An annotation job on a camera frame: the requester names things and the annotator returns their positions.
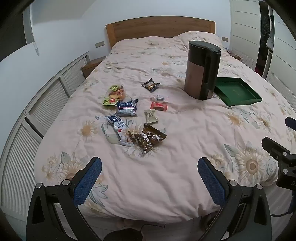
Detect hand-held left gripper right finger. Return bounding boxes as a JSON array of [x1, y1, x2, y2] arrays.
[[197, 157, 272, 241]]

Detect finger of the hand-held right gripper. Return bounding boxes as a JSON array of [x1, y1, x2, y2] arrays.
[[285, 116, 296, 134], [262, 137, 296, 163]]

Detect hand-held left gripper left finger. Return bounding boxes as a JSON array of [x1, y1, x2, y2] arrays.
[[26, 157, 103, 241]]

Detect white snack packet red print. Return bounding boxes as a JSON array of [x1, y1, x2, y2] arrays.
[[113, 121, 135, 146]]

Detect green tray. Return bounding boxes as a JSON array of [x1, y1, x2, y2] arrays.
[[214, 77, 263, 107]]

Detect small blue and white packet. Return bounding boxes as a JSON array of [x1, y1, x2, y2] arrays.
[[105, 115, 126, 126]]

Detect brown snack packet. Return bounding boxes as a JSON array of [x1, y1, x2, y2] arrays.
[[128, 123, 167, 154]]

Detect dark blue snack packet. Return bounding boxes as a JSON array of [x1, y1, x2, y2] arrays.
[[116, 99, 139, 117]]

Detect small green snack packet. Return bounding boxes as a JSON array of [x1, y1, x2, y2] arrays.
[[144, 109, 159, 124]]

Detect dried fruit snack bag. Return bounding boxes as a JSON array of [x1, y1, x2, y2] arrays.
[[102, 85, 127, 107]]

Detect black and gold snack packet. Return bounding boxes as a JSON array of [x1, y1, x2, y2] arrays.
[[142, 78, 160, 93]]

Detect floral pink blanket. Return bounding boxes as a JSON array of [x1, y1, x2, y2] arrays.
[[33, 31, 296, 220]]

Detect white wardrobe door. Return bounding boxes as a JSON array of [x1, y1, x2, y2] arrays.
[[229, 0, 260, 70], [265, 9, 296, 94]]

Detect hanging clothes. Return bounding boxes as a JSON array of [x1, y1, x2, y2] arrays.
[[255, 2, 275, 75]]

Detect white slatted radiator cover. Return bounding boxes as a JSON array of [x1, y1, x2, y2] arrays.
[[0, 52, 89, 223]]

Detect brown and black kettle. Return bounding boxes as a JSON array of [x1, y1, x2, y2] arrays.
[[184, 40, 222, 100]]

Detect wooden bed headboard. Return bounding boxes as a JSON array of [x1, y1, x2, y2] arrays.
[[106, 17, 216, 49]]

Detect black cable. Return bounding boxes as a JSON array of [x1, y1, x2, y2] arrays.
[[125, 222, 167, 230]]

